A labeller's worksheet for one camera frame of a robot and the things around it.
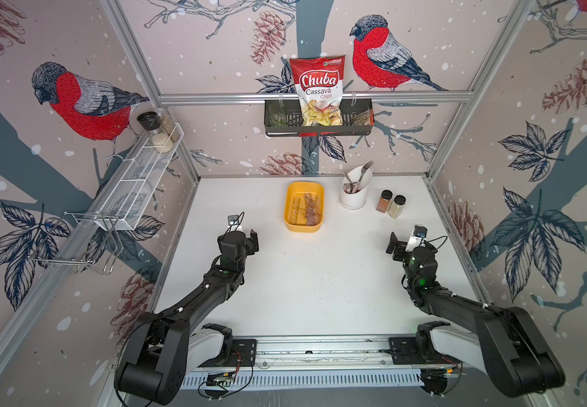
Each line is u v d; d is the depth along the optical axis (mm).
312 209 1070
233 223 744
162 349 407
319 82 812
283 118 920
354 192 1029
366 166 1010
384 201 1018
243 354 731
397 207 1003
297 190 1104
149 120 778
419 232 744
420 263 656
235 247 661
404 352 728
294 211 1070
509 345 417
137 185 761
